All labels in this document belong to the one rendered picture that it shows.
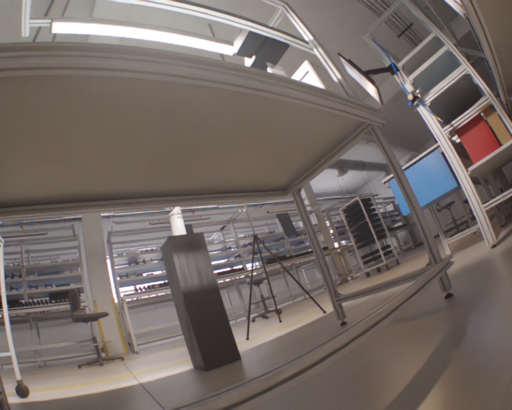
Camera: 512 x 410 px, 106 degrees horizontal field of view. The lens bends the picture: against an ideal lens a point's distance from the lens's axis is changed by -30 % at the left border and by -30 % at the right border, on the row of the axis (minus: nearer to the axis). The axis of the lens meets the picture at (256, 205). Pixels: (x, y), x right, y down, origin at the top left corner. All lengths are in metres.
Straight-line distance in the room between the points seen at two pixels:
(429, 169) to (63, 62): 2.39
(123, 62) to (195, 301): 1.35
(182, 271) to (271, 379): 1.27
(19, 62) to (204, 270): 1.47
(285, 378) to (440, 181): 2.09
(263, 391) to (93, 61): 0.80
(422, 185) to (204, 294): 1.89
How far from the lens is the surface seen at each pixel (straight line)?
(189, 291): 1.69
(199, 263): 1.75
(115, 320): 5.15
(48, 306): 4.44
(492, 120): 2.39
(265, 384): 0.52
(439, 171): 2.41
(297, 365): 0.56
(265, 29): 1.48
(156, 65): 0.77
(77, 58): 0.75
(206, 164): 1.32
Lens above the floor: 0.32
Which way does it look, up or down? 19 degrees up
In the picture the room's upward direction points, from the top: 19 degrees counter-clockwise
